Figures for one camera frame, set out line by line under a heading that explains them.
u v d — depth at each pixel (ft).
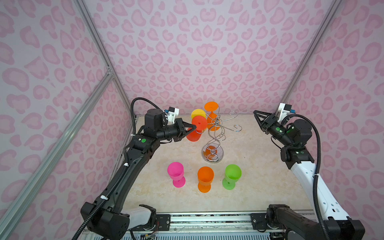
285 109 2.02
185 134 1.99
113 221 1.19
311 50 2.74
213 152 3.18
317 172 1.52
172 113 2.10
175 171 2.62
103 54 2.75
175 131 1.96
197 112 2.46
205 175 2.55
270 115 1.99
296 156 1.69
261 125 2.03
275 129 1.96
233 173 2.58
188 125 2.14
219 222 2.46
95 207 1.22
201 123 2.22
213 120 2.45
